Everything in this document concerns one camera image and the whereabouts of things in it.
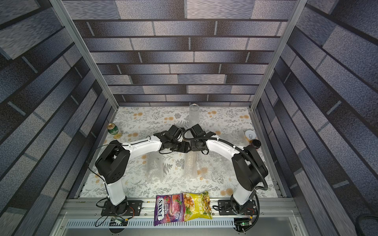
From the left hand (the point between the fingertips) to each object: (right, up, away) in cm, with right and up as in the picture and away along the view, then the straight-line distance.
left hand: (188, 147), depth 90 cm
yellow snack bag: (+5, -26, -18) cm, 32 cm away
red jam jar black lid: (+45, +2, +5) cm, 45 cm away
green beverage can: (-50, +12, +5) cm, 52 cm away
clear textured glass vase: (+4, +21, +8) cm, 23 cm away
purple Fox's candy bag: (-9, -27, -18) cm, 34 cm away
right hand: (+4, +1, +2) cm, 5 cm away
